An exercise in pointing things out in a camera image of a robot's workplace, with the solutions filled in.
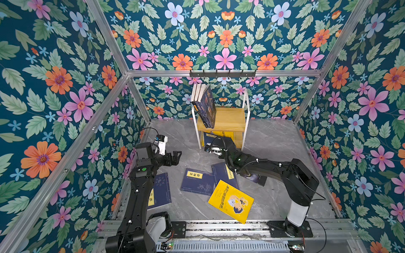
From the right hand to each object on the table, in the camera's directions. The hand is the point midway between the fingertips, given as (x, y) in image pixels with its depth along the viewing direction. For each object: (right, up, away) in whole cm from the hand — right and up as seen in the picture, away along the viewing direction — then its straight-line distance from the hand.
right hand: (228, 136), depth 89 cm
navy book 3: (-3, -21, +2) cm, 21 cm away
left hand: (-28, -7, -10) cm, 31 cm away
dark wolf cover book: (+17, -24, -1) cm, 30 cm away
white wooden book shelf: (+2, +8, +1) cm, 9 cm away
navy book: (-11, -1, -1) cm, 11 cm away
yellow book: (+1, -34, -9) cm, 35 cm away
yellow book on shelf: (+2, +2, +16) cm, 16 cm away
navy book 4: (-37, -32, -5) cm, 49 cm away
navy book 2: (-17, -26, -1) cm, 31 cm away
